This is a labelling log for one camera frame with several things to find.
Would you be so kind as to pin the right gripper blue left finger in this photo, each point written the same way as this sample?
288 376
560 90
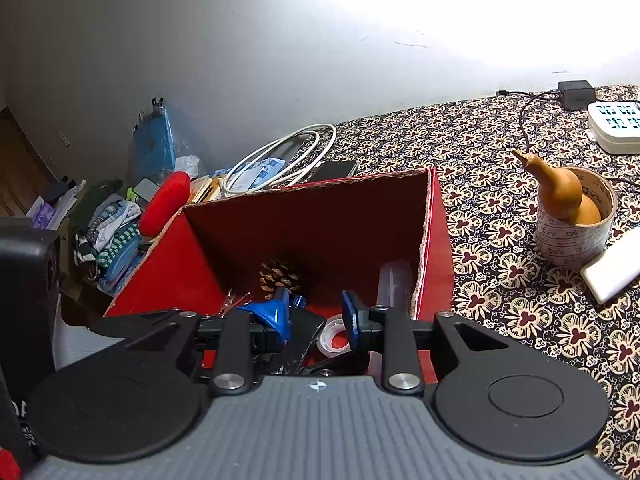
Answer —
275 313

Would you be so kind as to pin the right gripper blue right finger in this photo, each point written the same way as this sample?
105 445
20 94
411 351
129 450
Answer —
355 318

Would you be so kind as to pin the orange gourd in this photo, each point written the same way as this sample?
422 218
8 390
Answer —
560 192

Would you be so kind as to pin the white tube blue cap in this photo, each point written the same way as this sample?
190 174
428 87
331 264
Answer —
615 268

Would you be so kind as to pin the small clear tape roll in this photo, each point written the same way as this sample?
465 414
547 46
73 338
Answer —
332 340

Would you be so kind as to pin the pine cone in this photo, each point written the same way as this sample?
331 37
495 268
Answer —
275 274

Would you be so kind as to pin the dark translucent tube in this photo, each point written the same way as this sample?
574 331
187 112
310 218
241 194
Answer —
395 285

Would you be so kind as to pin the pile of folded clothes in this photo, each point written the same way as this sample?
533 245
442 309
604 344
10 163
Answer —
104 237

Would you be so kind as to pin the red cardboard box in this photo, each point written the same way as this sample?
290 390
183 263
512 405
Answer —
337 234

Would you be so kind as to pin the blue white packet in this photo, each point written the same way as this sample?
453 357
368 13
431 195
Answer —
252 175

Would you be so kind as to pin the black smartphone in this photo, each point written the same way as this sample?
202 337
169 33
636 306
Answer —
334 171

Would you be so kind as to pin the red plush cushion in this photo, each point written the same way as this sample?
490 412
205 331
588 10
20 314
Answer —
170 197

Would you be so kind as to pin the blue plastic bag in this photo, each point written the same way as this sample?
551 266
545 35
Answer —
153 143

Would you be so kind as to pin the patterned floral tablecloth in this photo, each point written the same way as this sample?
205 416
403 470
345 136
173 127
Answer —
502 280

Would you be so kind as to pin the wide packing tape roll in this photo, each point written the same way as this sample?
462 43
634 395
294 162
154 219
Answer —
571 246

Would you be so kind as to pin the black power adapter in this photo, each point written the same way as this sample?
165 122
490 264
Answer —
576 94

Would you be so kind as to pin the white power strip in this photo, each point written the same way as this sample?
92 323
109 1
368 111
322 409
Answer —
616 126

